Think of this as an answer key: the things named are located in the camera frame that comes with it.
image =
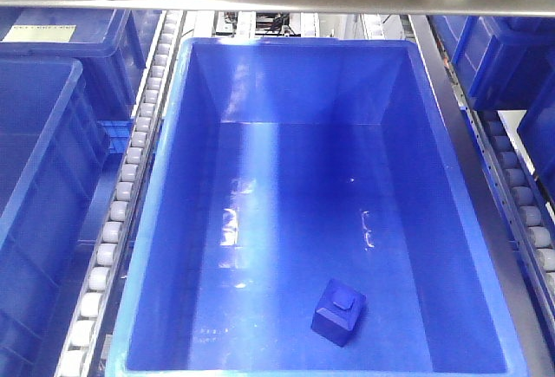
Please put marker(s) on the small blue plastic box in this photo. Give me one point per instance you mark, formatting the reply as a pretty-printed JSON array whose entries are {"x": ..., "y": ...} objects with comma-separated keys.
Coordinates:
[{"x": 334, "y": 325}]

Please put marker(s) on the large blue plastic bin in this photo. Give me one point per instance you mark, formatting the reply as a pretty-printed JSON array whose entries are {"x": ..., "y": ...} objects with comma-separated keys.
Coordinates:
[{"x": 260, "y": 221}]

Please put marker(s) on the blue bin with label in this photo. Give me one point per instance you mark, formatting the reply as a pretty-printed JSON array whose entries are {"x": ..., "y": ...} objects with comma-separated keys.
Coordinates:
[{"x": 99, "y": 52}]

